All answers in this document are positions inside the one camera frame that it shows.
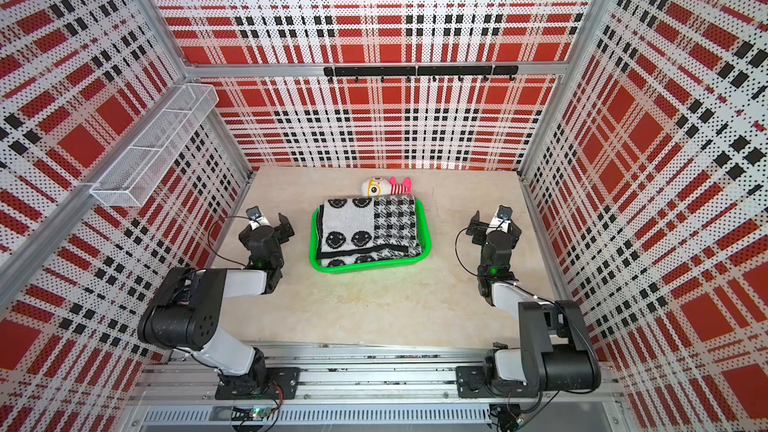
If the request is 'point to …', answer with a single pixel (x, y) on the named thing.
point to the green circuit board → (259, 412)
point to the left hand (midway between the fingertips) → (272, 218)
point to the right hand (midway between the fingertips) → (496, 213)
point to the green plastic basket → (425, 241)
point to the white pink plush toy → (378, 186)
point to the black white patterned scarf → (364, 230)
